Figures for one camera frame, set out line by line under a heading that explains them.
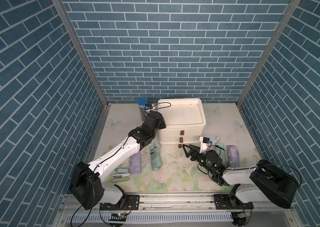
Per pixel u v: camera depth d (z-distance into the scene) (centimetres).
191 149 74
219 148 93
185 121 79
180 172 85
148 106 68
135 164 85
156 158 84
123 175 81
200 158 73
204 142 75
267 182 45
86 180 40
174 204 74
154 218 77
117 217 72
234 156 87
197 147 83
